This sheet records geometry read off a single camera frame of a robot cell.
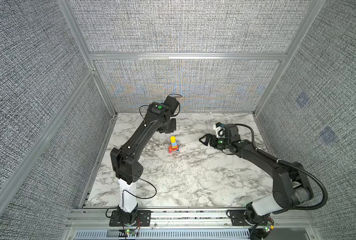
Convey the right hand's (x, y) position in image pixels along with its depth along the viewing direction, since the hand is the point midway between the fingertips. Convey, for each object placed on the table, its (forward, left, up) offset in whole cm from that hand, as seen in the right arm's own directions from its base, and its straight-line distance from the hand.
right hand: (204, 140), depth 88 cm
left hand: (+1, +20, +9) cm, 22 cm away
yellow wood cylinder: (0, +18, +1) cm, 18 cm away
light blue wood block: (-1, +18, -2) cm, 18 cm away
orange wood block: (0, +20, -9) cm, 22 cm away
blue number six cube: (+1, +16, -12) cm, 20 cm away
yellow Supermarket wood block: (-2, +18, -4) cm, 19 cm away
